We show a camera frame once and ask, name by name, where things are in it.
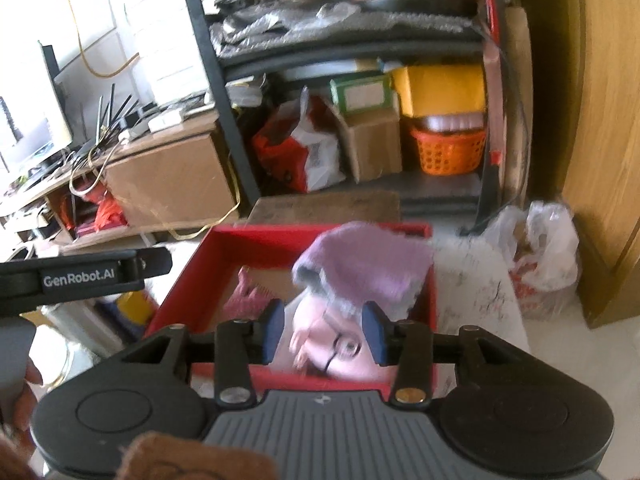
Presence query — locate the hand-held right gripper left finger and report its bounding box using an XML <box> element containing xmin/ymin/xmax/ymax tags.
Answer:
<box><xmin>117</xmin><ymin>299</ymin><xmax>285</xmax><ymax>409</ymax></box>

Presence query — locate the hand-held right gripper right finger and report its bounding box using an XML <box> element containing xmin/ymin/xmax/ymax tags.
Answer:
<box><xmin>362</xmin><ymin>301</ymin><xmax>526</xmax><ymax>407</ymax></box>

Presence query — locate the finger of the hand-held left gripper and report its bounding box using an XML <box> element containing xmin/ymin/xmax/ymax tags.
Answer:
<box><xmin>125</xmin><ymin>246</ymin><xmax>174</xmax><ymax>292</ymax></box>

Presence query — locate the red cardboard box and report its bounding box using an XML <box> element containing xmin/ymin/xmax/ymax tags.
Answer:
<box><xmin>142</xmin><ymin>224</ymin><xmax>441</xmax><ymax>396</ymax></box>

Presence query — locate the pink doll with glasses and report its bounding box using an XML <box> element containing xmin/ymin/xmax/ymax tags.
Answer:
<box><xmin>275</xmin><ymin>295</ymin><xmax>401</xmax><ymax>381</ymax></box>

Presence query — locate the pink knitted sock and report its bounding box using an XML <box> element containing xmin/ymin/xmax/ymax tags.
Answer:
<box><xmin>222</xmin><ymin>266</ymin><xmax>273</xmax><ymax>323</ymax></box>

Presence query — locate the person's left hand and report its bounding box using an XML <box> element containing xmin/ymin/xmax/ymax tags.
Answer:
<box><xmin>0</xmin><ymin>362</ymin><xmax>45</xmax><ymax>442</ymax></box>

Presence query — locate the blue and yellow can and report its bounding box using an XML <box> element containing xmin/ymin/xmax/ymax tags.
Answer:
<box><xmin>97</xmin><ymin>287</ymin><xmax>158</xmax><ymax>333</ymax></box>

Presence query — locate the wooden tv stand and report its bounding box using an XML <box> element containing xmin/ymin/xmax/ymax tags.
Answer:
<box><xmin>0</xmin><ymin>122</ymin><xmax>241</xmax><ymax>251</ymax></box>

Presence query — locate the floral tablecloth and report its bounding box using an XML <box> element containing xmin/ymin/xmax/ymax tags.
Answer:
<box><xmin>430</xmin><ymin>237</ymin><xmax>531</xmax><ymax>396</ymax></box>

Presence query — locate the wooden board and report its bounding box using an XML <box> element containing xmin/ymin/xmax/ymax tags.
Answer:
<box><xmin>247</xmin><ymin>191</ymin><xmax>403</xmax><ymax>228</ymax></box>

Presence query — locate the white power strip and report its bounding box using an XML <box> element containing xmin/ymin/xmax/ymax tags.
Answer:
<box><xmin>147</xmin><ymin>112</ymin><xmax>183</xmax><ymax>133</ymax></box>

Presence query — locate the brown fuzzy cloth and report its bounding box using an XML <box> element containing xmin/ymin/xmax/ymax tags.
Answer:
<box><xmin>0</xmin><ymin>432</ymin><xmax>278</xmax><ymax>480</ymax></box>

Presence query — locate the black wifi router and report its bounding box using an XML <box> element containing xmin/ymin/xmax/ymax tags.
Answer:
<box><xmin>65</xmin><ymin>82</ymin><xmax>146</xmax><ymax>161</ymax></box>

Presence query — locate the flat screen tv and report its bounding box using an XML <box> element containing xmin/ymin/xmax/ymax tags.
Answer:
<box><xmin>0</xmin><ymin>40</ymin><xmax>73</xmax><ymax>171</ymax></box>

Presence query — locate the black shelf rack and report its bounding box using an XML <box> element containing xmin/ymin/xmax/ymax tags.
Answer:
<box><xmin>175</xmin><ymin>0</ymin><xmax>506</xmax><ymax>236</ymax></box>

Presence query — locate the red and white plastic bag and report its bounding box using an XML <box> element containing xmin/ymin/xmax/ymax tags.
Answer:
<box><xmin>251</xmin><ymin>87</ymin><xmax>346</xmax><ymax>193</ymax></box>

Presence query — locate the brown cardboard box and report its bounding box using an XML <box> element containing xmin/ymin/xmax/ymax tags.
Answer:
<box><xmin>325</xmin><ymin>97</ymin><xmax>403</xmax><ymax>183</ymax></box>

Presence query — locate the orange plastic basket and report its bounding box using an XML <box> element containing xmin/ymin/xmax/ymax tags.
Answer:
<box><xmin>410</xmin><ymin>125</ymin><xmax>487</xmax><ymax>176</ymax></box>

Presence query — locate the clear plastic container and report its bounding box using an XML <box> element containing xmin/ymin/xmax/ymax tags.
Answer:
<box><xmin>412</xmin><ymin>114</ymin><xmax>486</xmax><ymax>136</ymax></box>

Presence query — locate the green carton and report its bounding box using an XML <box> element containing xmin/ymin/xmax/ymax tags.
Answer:
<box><xmin>330</xmin><ymin>75</ymin><xmax>393</xmax><ymax>116</ymax></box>

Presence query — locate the yellow carton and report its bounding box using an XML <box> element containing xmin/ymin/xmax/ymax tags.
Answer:
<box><xmin>392</xmin><ymin>65</ymin><xmax>487</xmax><ymax>118</ymax></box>

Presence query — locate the flat cardboard sheet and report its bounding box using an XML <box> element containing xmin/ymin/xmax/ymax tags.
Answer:
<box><xmin>502</xmin><ymin>5</ymin><xmax>533</xmax><ymax>206</ymax></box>

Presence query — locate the bubble wrap sheet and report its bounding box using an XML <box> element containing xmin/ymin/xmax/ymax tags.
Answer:
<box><xmin>210</xmin><ymin>2</ymin><xmax>481</xmax><ymax>58</ymax></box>

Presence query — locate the long red carton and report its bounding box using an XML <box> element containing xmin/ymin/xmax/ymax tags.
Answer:
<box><xmin>480</xmin><ymin>0</ymin><xmax>507</xmax><ymax>166</ymax></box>

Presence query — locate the wooden cabinet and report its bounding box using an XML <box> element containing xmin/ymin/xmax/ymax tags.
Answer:
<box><xmin>510</xmin><ymin>0</ymin><xmax>640</xmax><ymax>331</ymax></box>

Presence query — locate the black frying pan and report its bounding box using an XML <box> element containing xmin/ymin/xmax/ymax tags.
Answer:
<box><xmin>357</xmin><ymin>0</ymin><xmax>478</xmax><ymax>16</ymax></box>

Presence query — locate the yellow wall cable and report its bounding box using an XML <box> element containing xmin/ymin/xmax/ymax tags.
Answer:
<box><xmin>62</xmin><ymin>0</ymin><xmax>141</xmax><ymax>78</ymax></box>

